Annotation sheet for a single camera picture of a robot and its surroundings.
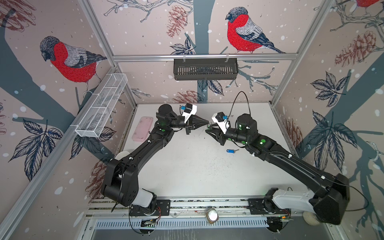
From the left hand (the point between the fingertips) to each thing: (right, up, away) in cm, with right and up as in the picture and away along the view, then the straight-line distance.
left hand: (209, 121), depth 66 cm
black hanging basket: (+3, +37, +41) cm, 55 cm away
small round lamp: (+1, -42, -1) cm, 42 cm away
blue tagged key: (+17, -20, +27) cm, 37 cm away
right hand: (+1, -2, +4) cm, 5 cm away
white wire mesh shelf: (-56, +8, +12) cm, 58 cm away
